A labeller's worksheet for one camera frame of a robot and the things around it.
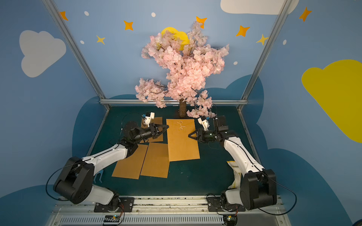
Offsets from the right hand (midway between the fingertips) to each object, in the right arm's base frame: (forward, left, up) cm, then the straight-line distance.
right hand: (193, 135), depth 80 cm
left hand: (+1, +13, +7) cm, 15 cm away
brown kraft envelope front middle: (-9, +22, -19) cm, 31 cm away
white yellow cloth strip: (-20, -26, -16) cm, 36 cm away
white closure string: (+2, +7, +3) cm, 8 cm away
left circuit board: (-40, +42, -22) cm, 62 cm away
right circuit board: (-37, -22, -23) cm, 49 cm away
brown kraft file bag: (-7, +6, -1) cm, 10 cm away
